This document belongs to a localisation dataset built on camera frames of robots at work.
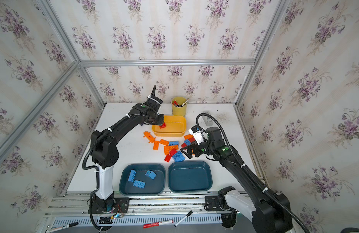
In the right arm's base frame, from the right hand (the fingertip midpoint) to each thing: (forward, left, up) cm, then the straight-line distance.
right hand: (186, 147), depth 76 cm
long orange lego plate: (+16, +24, -15) cm, 33 cm away
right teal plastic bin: (-10, -2, -17) cm, 19 cm away
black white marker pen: (-28, 0, -17) cm, 33 cm away
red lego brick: (+26, +15, -14) cm, 33 cm away
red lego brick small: (+2, +11, -17) cm, 20 cm away
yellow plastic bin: (+26, +6, -16) cm, 31 cm away
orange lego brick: (+11, +19, -16) cm, 27 cm away
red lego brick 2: (+5, +8, -15) cm, 18 cm away
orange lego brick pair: (+9, +11, -16) cm, 21 cm away
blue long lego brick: (+12, -2, -15) cm, 20 cm away
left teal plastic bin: (-11, +25, -17) cm, 32 cm away
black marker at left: (-31, +56, -16) cm, 66 cm away
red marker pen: (-32, +19, -17) cm, 41 cm away
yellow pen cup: (+37, +3, -5) cm, 37 cm away
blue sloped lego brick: (-9, +20, -13) cm, 26 cm away
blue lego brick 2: (-9, +31, -14) cm, 35 cm away
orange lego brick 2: (+14, +14, -17) cm, 26 cm away
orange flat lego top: (+18, -2, -17) cm, 25 cm away
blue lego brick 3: (+12, +8, -16) cm, 21 cm away
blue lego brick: (-13, +26, -17) cm, 34 cm away
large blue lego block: (+2, +4, -16) cm, 17 cm away
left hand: (+21, +15, -2) cm, 26 cm away
